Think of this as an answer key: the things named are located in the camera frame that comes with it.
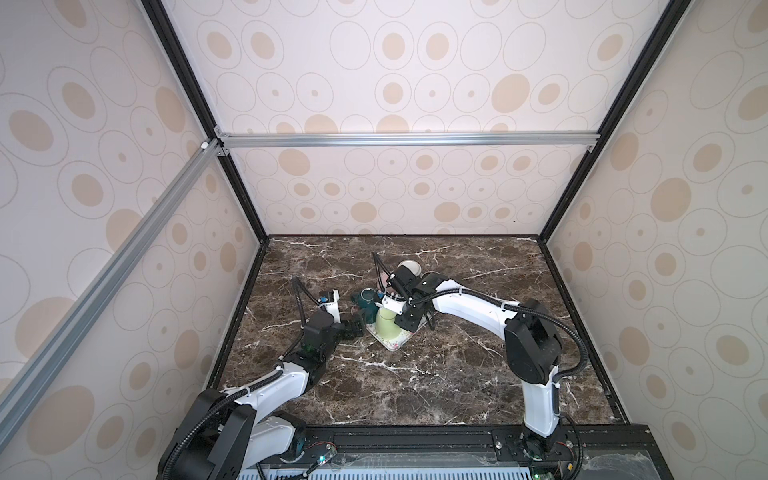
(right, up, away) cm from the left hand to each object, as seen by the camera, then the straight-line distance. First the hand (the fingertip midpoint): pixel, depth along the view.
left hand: (361, 307), depth 85 cm
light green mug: (+7, -6, +1) cm, 9 cm away
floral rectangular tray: (+9, -12, +5) cm, 16 cm away
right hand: (+13, -4, +6) cm, 14 cm away
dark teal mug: (+1, +1, +4) cm, 4 cm away
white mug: (+16, +12, +16) cm, 26 cm away
